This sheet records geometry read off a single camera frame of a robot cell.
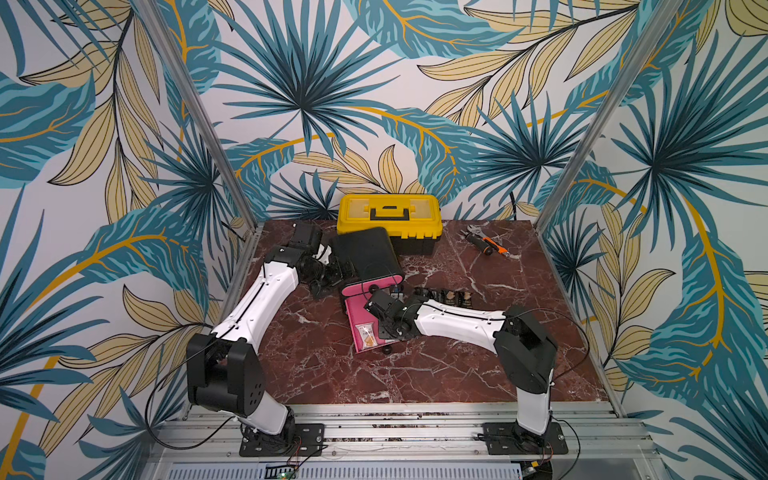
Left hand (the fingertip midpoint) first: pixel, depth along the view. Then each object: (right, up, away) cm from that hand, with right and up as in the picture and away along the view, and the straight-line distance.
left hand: (349, 285), depth 81 cm
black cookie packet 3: (+35, -6, +16) cm, 39 cm away
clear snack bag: (+5, -15, +5) cm, 16 cm away
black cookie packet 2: (+30, -6, +17) cm, 35 cm away
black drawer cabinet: (+4, +8, +10) cm, 14 cm away
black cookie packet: (+22, -4, +17) cm, 28 cm away
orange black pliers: (+53, +10, +31) cm, 62 cm away
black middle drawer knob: (+10, -19, +4) cm, 22 cm away
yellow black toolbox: (+19, +19, +17) cm, 32 cm away
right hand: (+10, -14, +8) cm, 19 cm away
